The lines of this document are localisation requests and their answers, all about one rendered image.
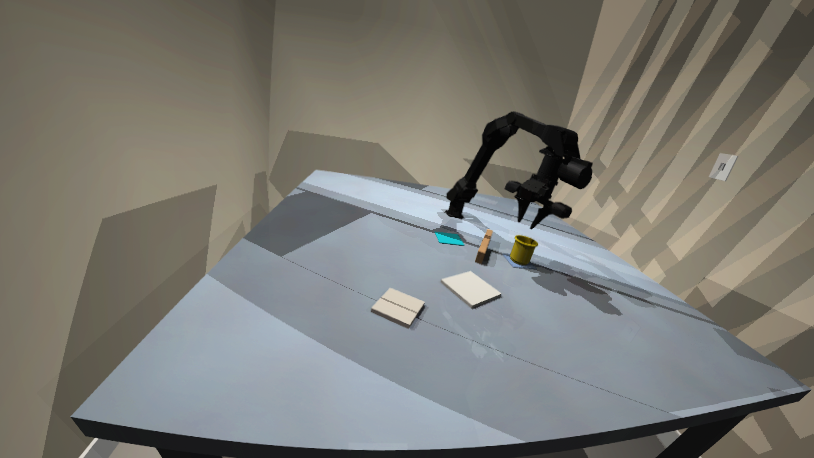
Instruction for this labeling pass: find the yellow cup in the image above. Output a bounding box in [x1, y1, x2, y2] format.
[510, 235, 538, 265]

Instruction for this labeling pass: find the long wooden plank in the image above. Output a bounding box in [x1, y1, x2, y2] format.
[475, 229, 492, 264]

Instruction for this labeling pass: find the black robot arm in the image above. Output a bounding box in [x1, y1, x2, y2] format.
[446, 111, 593, 218]

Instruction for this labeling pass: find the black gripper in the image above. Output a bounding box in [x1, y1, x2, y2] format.
[504, 171, 572, 230]

